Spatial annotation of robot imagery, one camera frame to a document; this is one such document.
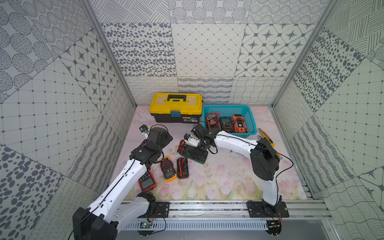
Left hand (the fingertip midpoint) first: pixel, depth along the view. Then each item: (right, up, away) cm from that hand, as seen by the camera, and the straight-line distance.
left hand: (161, 134), depth 78 cm
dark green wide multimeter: (+16, -10, +1) cm, 19 cm away
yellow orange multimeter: (+2, -20, +6) cm, 21 cm away
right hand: (+20, -12, +11) cm, 26 cm away
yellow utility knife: (+66, -2, +26) cm, 71 cm away
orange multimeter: (+49, +5, +26) cm, 56 cm away
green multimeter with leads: (+41, +4, +27) cm, 49 cm away
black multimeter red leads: (+11, -20, +6) cm, 23 cm away
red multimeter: (-8, -26, 0) cm, 27 cm away
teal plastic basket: (+40, +14, +23) cm, 49 cm away
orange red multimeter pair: (+30, +7, +22) cm, 38 cm away
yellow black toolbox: (+6, +16, +21) cm, 27 cm away
